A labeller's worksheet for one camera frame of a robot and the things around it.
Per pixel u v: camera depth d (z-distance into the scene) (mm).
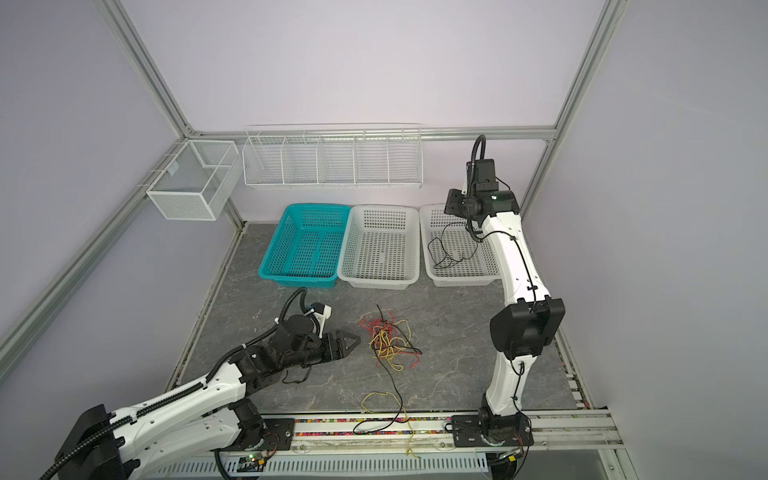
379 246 1119
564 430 755
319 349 671
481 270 1052
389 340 812
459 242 1145
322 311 741
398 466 1110
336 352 684
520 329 489
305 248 1119
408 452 717
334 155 978
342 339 697
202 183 997
